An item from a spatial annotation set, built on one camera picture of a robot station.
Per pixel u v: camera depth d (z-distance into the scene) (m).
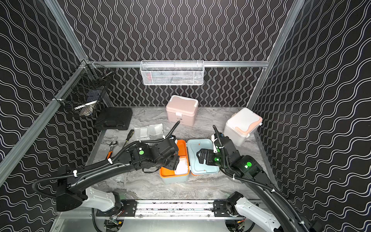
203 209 0.76
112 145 0.98
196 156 0.68
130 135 1.03
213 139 0.65
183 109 1.00
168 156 0.54
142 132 1.04
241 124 0.89
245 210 0.58
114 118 1.03
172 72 0.61
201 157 0.62
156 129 1.07
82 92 0.92
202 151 0.62
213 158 0.60
